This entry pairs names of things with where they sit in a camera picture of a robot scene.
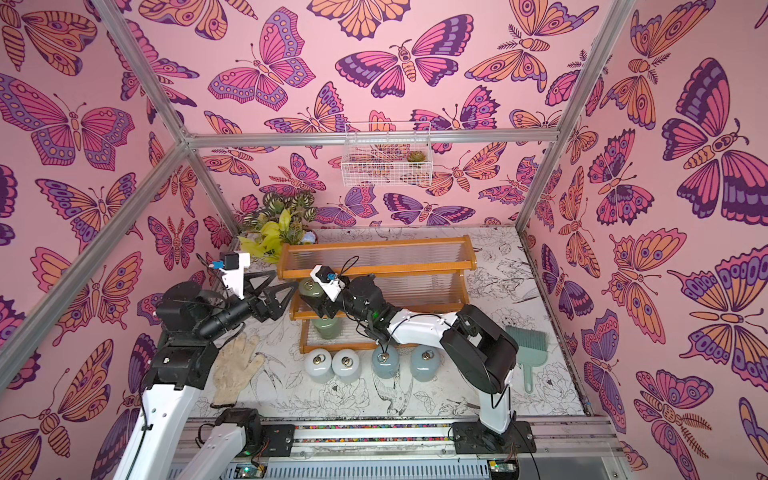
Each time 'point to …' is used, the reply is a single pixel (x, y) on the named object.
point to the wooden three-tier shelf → (417, 273)
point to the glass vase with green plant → (282, 219)
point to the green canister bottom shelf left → (327, 328)
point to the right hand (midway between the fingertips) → (314, 278)
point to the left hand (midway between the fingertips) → (288, 277)
